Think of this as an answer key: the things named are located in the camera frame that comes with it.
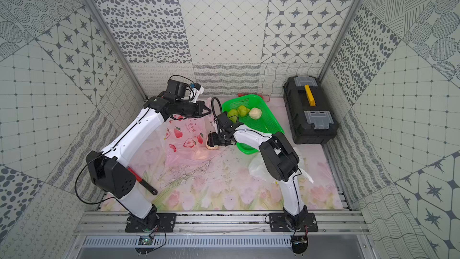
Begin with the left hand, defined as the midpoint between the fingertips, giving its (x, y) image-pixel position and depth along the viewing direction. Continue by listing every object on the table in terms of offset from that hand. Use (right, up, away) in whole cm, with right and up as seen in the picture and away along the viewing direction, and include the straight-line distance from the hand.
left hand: (216, 112), depth 76 cm
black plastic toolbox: (+46, -1, +12) cm, 48 cm away
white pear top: (+20, -1, +28) cm, 34 cm away
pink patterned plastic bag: (-17, -15, +12) cm, 26 cm away
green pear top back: (+13, +1, +31) cm, 33 cm away
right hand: (-3, -17, +17) cm, 24 cm away
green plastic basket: (+27, -7, +29) cm, 40 cm away
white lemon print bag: (+19, -27, +8) cm, 34 cm away
